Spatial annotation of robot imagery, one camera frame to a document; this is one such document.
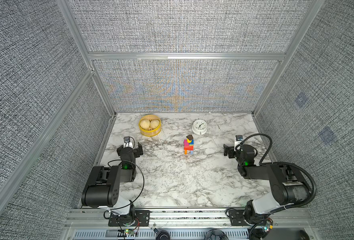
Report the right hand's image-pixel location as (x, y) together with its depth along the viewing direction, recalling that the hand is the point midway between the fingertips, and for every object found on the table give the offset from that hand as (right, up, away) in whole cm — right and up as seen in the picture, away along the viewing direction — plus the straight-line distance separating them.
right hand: (233, 143), depth 94 cm
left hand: (-64, 0, -2) cm, 64 cm away
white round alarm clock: (-19, +10, +12) cm, 25 cm away
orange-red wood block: (-28, -3, 0) cm, 28 cm away
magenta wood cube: (-30, 0, -2) cm, 30 cm away
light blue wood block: (-26, -6, +2) cm, 27 cm away
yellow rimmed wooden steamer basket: (-54, +7, +9) cm, 55 cm away
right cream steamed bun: (-52, +13, +11) cm, 54 cm away
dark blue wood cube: (-26, +1, -4) cm, 27 cm away
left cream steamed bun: (-58, +12, +12) cm, 61 cm away
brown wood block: (-28, +4, -5) cm, 28 cm away
